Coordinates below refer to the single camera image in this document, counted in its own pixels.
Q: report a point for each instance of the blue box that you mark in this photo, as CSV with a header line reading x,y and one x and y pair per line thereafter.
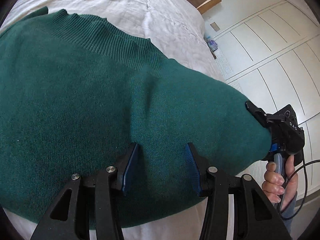
x,y
212,43

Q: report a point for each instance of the green knit sweater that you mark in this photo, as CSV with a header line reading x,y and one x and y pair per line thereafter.
x,y
100,120

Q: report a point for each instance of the wall switch plate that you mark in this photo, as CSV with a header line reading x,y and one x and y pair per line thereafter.
x,y
215,26

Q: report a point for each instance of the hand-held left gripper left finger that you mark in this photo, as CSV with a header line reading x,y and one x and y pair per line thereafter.
x,y
128,167

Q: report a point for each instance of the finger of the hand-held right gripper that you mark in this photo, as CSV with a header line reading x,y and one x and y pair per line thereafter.
x,y
257,115
274,147

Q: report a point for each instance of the person's right hand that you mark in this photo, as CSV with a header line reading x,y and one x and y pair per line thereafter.
x,y
273,185

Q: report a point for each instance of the white pillow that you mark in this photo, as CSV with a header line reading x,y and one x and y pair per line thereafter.
x,y
175,22

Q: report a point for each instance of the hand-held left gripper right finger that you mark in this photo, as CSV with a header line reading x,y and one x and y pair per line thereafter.
x,y
193,167

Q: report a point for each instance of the wooden nightstand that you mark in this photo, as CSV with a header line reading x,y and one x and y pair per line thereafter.
x,y
214,53

